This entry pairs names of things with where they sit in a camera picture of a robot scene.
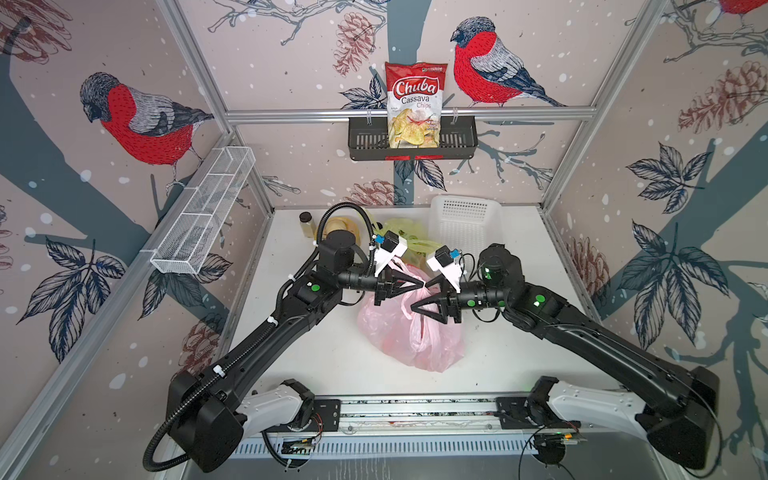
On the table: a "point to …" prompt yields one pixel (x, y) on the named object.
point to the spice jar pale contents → (306, 224)
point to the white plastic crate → (467, 223)
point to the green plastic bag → (418, 245)
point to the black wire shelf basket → (369, 140)
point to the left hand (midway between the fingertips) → (422, 281)
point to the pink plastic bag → (406, 334)
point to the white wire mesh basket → (190, 234)
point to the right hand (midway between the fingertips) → (416, 298)
